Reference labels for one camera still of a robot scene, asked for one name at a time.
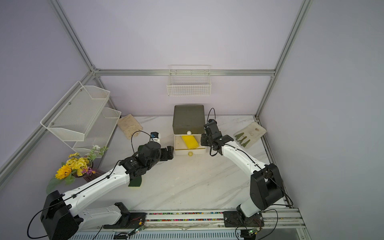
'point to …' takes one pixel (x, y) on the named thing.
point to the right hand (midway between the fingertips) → (206, 140)
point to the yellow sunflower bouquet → (75, 163)
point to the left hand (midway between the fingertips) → (166, 150)
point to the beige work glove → (129, 126)
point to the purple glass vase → (88, 178)
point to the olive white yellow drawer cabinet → (188, 123)
